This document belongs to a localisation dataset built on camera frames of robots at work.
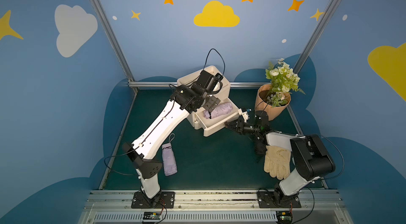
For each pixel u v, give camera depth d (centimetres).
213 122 92
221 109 93
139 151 42
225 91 91
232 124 86
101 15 80
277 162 86
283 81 86
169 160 84
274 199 73
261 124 74
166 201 74
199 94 47
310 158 48
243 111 86
